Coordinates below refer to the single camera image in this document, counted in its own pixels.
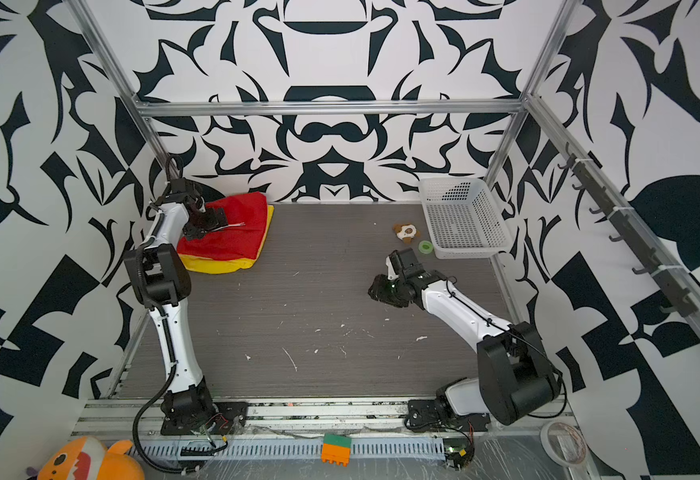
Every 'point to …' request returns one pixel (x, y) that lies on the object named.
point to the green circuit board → (458, 452)
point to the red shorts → (236, 242)
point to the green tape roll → (425, 247)
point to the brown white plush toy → (406, 232)
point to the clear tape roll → (563, 444)
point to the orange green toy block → (336, 449)
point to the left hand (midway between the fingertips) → (212, 220)
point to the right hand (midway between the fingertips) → (376, 289)
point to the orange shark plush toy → (89, 458)
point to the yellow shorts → (220, 266)
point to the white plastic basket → (462, 217)
